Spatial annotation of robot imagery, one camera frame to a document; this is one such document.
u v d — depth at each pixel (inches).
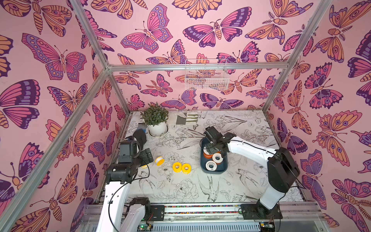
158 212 28.8
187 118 44.9
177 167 34.7
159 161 35.0
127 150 20.7
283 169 18.0
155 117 35.4
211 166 35.0
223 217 28.7
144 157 25.6
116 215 15.9
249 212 28.5
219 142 25.8
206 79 41.7
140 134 40.8
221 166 34.7
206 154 36.0
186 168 34.9
